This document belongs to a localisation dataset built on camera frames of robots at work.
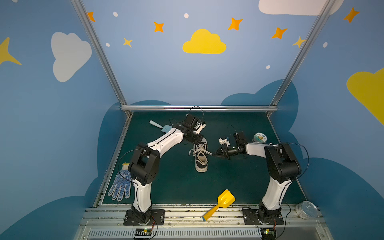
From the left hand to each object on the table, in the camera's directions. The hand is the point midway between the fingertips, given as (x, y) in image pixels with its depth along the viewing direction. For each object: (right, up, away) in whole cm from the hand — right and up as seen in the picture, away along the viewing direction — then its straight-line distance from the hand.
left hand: (200, 138), depth 93 cm
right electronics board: (+33, -46, -19) cm, 60 cm away
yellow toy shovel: (+13, -33, -13) cm, 37 cm away
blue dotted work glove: (-45, -26, -9) cm, 53 cm away
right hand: (+9, -9, -3) cm, 13 cm away
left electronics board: (-29, -45, -20) cm, 58 cm away
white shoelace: (0, -6, +1) cm, 7 cm away
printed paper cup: (+40, 0, +5) cm, 41 cm away
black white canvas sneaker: (+1, -11, -1) cm, 11 cm away
